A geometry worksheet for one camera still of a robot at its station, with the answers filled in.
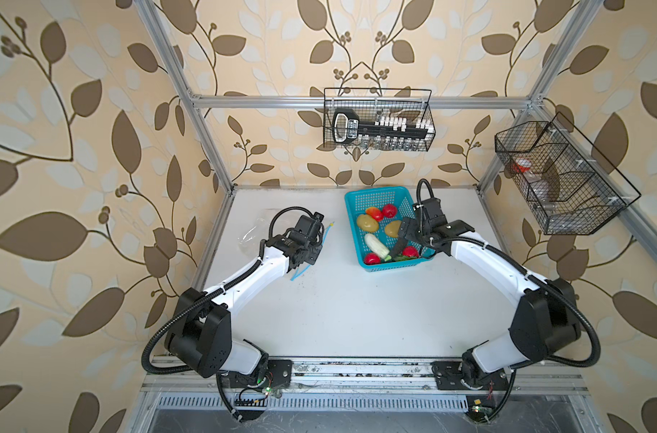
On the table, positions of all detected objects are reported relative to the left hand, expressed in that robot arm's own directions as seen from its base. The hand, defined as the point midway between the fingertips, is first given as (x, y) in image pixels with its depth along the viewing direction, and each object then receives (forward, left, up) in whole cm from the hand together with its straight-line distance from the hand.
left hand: (309, 243), depth 86 cm
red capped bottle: (+17, -65, +20) cm, 70 cm away
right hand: (+4, -34, +1) cm, 34 cm away
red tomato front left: (0, -21, -9) cm, 23 cm away
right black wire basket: (+7, -72, +21) cm, 76 cm away
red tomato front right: (+3, -35, -9) cm, 36 cm away
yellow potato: (+12, -29, -7) cm, 32 cm away
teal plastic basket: (+25, -32, -9) cm, 42 cm away
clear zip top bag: (+10, +23, -8) cm, 26 cm away
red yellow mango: (+22, -24, -11) cm, 35 cm away
